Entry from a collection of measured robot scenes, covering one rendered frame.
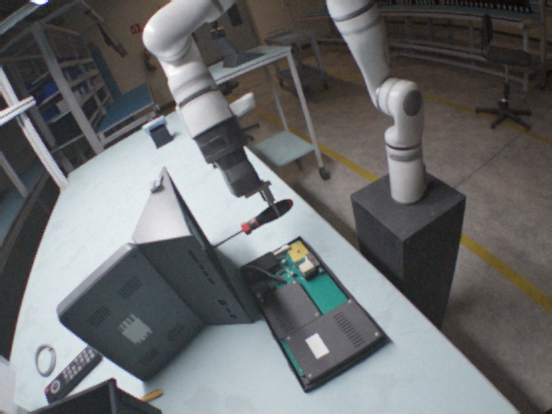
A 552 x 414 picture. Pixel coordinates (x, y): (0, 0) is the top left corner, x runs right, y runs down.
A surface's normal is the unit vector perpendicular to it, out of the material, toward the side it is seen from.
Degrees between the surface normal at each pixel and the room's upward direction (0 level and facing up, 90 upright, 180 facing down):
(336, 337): 0
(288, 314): 0
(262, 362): 0
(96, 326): 90
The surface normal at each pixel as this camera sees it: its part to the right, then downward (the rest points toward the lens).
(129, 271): 0.70, 0.25
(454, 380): -0.30, -0.75
